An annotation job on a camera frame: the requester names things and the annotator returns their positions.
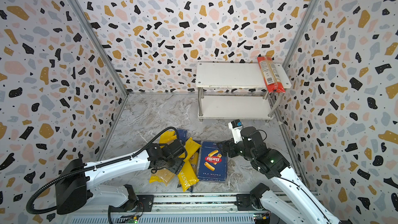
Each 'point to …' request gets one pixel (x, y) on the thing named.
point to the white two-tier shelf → (234, 91)
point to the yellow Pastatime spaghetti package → (187, 177)
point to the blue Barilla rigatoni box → (212, 163)
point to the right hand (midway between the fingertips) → (224, 142)
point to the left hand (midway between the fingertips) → (179, 163)
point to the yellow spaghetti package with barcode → (166, 176)
